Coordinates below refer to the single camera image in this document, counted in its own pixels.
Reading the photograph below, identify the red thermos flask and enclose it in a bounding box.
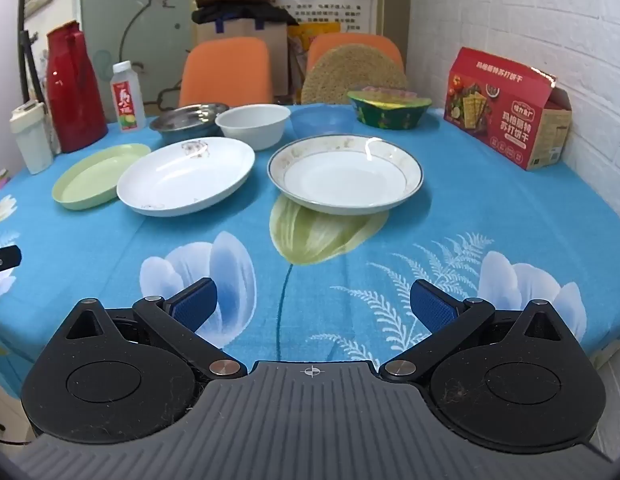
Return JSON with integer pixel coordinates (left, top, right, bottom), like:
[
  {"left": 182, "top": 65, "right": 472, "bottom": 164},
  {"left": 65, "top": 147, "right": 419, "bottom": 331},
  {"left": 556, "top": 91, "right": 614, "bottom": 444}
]
[{"left": 46, "top": 21, "right": 109, "bottom": 154}]

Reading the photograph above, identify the white lidded cup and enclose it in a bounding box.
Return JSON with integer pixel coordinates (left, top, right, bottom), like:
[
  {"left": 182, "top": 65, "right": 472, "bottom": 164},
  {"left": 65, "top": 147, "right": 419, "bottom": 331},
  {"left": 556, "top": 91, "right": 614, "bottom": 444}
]
[{"left": 10, "top": 101, "right": 54, "bottom": 175}]

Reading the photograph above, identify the red cracker box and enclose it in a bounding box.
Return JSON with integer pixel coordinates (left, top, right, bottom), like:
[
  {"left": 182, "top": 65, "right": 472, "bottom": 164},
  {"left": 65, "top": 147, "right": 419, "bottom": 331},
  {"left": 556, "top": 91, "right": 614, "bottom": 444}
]
[{"left": 444, "top": 47, "right": 573, "bottom": 172}]

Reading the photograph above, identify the cardboard box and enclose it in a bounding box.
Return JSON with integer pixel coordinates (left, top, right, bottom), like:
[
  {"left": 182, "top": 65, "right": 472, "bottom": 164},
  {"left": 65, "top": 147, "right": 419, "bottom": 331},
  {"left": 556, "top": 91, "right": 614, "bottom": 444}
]
[{"left": 195, "top": 17, "right": 291, "bottom": 98}]

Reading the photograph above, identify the green instant noodle bowl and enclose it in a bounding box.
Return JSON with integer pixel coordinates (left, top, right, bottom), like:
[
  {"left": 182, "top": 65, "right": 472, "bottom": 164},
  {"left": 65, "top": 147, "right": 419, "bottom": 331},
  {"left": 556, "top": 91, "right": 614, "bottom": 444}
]
[{"left": 347, "top": 86, "right": 433, "bottom": 131}]

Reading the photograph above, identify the black bag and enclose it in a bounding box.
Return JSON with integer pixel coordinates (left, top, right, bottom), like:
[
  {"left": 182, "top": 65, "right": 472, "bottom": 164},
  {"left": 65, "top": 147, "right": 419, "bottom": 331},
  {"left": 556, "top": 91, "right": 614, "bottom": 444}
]
[{"left": 191, "top": 4, "right": 301, "bottom": 26}]

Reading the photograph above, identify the yellow snack bag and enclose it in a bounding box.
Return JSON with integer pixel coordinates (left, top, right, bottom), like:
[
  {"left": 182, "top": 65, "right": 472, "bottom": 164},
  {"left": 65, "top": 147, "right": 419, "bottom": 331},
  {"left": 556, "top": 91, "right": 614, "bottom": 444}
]
[{"left": 288, "top": 22, "right": 343, "bottom": 54}]

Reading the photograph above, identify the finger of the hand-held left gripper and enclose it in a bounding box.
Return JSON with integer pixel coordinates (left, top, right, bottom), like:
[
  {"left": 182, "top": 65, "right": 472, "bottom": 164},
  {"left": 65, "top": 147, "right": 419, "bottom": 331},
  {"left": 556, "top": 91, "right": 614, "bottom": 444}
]
[{"left": 0, "top": 245, "right": 22, "bottom": 285}]

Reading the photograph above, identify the orange chair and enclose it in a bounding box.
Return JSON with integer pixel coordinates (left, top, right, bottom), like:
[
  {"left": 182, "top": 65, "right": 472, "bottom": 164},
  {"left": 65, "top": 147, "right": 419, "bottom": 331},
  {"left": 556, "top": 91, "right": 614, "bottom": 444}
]
[
  {"left": 306, "top": 34, "right": 405, "bottom": 76},
  {"left": 179, "top": 37, "right": 274, "bottom": 108}
]

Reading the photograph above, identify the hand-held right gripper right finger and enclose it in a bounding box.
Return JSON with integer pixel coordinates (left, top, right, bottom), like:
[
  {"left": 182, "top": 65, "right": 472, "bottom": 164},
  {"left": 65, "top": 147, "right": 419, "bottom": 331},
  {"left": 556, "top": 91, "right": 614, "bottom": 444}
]
[{"left": 379, "top": 280, "right": 566, "bottom": 383}]

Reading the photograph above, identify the black stand pole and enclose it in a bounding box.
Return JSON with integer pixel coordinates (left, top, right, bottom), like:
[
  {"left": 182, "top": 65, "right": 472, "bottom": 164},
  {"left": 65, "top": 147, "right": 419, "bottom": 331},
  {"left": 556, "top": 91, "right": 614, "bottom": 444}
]
[{"left": 16, "top": 0, "right": 60, "bottom": 156}]

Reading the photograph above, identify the white plate with small print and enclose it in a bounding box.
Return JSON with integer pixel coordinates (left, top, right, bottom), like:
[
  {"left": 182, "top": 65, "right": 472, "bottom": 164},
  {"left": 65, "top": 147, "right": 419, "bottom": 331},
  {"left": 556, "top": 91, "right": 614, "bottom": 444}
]
[{"left": 116, "top": 136, "right": 256, "bottom": 218}]

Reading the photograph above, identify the round woven straw mat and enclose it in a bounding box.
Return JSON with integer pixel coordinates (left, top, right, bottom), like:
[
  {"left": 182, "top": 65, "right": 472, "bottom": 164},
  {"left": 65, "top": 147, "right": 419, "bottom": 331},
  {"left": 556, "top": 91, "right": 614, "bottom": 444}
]
[{"left": 301, "top": 45, "right": 409, "bottom": 106}]

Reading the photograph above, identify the blue plastic bowl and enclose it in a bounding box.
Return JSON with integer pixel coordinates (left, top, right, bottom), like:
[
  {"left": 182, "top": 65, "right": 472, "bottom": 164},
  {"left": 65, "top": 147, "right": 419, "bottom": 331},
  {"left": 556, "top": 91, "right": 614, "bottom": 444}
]
[{"left": 290, "top": 105, "right": 359, "bottom": 140}]

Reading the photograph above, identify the frosted glass door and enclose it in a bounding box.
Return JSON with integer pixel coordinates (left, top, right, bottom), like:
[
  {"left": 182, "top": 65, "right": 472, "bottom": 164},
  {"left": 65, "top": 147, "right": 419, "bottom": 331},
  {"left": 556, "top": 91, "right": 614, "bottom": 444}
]
[{"left": 80, "top": 0, "right": 201, "bottom": 123}]

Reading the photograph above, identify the blue floral tablecloth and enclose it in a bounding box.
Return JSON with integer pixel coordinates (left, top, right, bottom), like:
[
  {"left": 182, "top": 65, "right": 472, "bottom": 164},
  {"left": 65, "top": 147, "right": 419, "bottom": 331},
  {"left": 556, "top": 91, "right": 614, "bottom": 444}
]
[{"left": 0, "top": 102, "right": 620, "bottom": 461}]

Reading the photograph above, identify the stainless steel bowl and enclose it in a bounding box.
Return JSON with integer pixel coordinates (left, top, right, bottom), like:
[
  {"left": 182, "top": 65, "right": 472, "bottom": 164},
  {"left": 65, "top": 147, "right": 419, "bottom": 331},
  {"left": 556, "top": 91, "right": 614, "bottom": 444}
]
[{"left": 149, "top": 102, "right": 231, "bottom": 147}]

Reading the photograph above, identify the clear drink bottle red label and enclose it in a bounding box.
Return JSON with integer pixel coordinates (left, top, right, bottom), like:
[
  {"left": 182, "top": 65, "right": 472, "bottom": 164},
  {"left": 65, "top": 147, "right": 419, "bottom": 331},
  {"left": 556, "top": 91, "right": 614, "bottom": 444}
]
[{"left": 111, "top": 60, "right": 146, "bottom": 134}]

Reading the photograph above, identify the gold rimmed white plate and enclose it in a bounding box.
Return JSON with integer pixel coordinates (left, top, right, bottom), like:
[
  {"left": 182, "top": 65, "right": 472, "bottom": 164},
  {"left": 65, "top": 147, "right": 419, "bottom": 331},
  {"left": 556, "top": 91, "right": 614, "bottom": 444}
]
[{"left": 267, "top": 134, "right": 425, "bottom": 215}]

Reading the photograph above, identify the light green plate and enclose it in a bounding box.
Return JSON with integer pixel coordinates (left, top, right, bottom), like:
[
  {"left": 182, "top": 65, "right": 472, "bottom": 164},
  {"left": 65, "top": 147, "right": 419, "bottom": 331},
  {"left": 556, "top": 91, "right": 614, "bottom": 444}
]
[{"left": 52, "top": 143, "right": 152, "bottom": 210}]

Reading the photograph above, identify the white bowl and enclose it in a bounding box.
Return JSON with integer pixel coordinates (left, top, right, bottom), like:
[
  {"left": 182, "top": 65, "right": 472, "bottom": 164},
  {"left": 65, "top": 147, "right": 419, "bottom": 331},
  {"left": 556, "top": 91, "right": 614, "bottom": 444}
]
[{"left": 215, "top": 105, "right": 291, "bottom": 152}]

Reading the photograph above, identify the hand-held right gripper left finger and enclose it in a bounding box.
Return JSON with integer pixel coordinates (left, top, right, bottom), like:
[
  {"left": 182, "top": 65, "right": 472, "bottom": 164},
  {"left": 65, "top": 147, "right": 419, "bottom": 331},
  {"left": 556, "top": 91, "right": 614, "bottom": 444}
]
[{"left": 64, "top": 277, "right": 249, "bottom": 381}]

